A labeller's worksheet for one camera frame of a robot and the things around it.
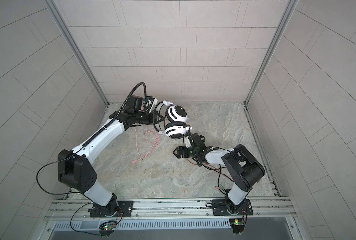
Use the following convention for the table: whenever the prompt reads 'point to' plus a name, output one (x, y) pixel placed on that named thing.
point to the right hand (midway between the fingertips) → (178, 152)
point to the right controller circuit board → (238, 225)
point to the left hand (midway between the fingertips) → (167, 116)
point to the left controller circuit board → (108, 226)
